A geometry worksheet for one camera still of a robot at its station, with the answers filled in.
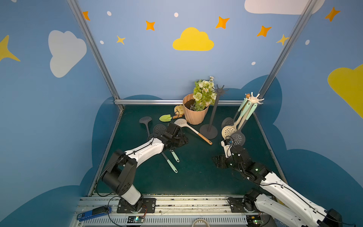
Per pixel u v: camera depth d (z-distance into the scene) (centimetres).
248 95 72
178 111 115
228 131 90
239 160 59
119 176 44
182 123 107
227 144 70
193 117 101
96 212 68
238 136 86
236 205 74
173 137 75
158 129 104
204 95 93
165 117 116
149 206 73
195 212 73
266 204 59
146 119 108
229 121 95
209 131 105
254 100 70
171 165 88
